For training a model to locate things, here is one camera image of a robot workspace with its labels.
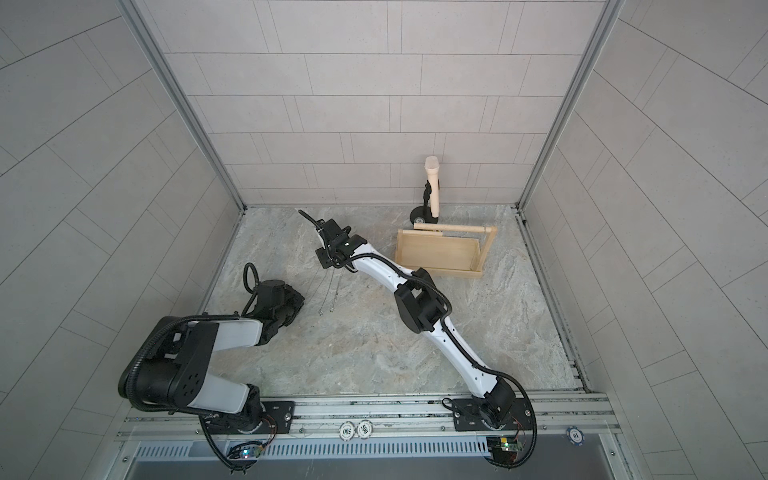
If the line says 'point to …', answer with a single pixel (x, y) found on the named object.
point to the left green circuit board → (244, 452)
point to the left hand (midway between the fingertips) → (310, 290)
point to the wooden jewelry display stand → (445, 250)
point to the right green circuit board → (503, 449)
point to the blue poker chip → (575, 435)
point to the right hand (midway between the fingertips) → (327, 253)
